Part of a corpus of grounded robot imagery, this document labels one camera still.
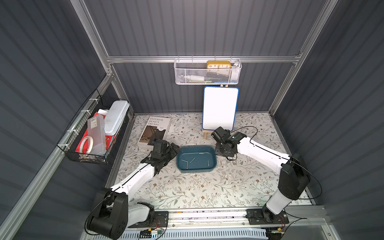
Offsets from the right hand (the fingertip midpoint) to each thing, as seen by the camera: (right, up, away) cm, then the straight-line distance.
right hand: (222, 150), depth 86 cm
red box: (-56, +8, -17) cm, 59 cm away
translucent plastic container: (-61, +12, -18) cm, 65 cm away
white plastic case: (-56, +19, -12) cm, 61 cm away
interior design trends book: (-47, +16, +23) cm, 54 cm away
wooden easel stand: (-9, +11, +14) cm, 20 cm away
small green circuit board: (-32, -36, -16) cm, 51 cm away
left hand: (-27, 0, +1) cm, 27 cm away
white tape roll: (-60, +8, -23) cm, 65 cm away
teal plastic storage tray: (-15, -6, +9) cm, 18 cm away
